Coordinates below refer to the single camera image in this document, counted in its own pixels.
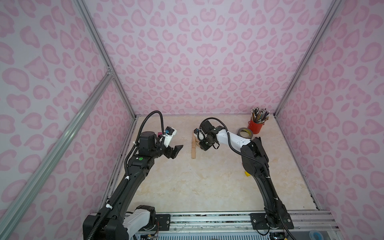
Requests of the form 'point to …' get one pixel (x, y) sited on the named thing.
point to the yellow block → (247, 174)
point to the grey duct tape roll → (245, 133)
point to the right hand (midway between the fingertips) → (201, 146)
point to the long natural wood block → (193, 153)
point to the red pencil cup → (255, 127)
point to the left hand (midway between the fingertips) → (179, 141)
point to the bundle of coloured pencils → (259, 116)
